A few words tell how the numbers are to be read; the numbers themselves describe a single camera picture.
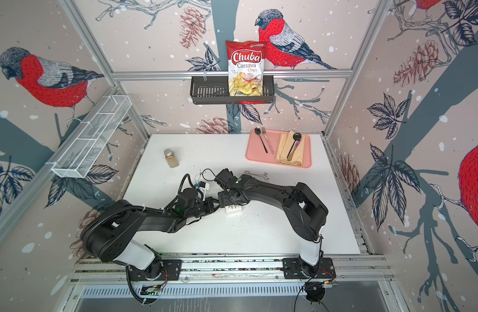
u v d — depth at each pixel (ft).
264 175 3.38
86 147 2.46
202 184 2.80
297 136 3.87
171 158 3.30
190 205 2.39
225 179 2.29
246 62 2.74
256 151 3.77
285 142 3.82
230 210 2.81
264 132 4.01
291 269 2.39
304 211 1.55
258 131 4.01
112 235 1.47
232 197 2.08
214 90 3.11
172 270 2.40
